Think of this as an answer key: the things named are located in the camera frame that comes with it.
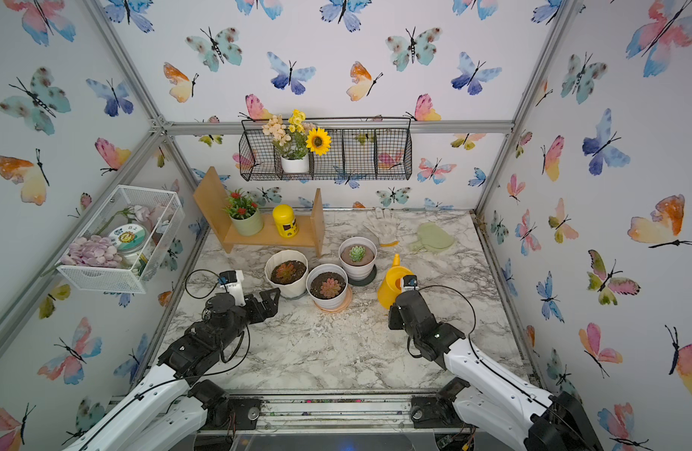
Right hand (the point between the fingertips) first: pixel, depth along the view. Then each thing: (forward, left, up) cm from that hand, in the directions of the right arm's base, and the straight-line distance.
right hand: (397, 302), depth 83 cm
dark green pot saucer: (+12, +10, -9) cm, 18 cm away
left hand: (-2, +35, +7) cm, 36 cm away
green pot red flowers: (+27, +52, +9) cm, 60 cm away
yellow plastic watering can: (+2, +2, +5) cm, 6 cm away
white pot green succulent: (+16, +13, 0) cm, 20 cm away
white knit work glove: (+38, +3, -9) cm, 39 cm away
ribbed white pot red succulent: (+9, +35, 0) cm, 36 cm away
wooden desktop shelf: (+28, +62, +13) cm, 69 cm away
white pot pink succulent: (+5, +21, +1) cm, 22 cm away
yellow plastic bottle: (+26, +38, +6) cm, 46 cm away
